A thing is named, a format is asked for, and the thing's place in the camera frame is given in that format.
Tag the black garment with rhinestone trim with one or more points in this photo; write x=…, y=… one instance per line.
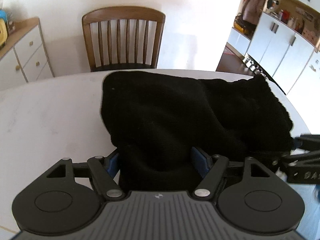
x=155, y=121

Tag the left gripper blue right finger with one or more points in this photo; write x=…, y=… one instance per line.
x=203, y=161

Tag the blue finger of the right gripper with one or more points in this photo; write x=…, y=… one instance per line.
x=309, y=142
x=312, y=155

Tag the white sideboard cabinet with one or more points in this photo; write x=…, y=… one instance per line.
x=24, y=57

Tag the blue gloved hand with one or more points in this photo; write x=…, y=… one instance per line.
x=316, y=193

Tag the brown wooden chair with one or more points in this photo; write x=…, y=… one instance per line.
x=123, y=37

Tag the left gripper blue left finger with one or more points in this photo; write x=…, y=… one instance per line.
x=112, y=167

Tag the yellow toaster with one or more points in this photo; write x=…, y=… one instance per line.
x=3, y=27

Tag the white wall cupboard unit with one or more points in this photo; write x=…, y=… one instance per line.
x=277, y=37

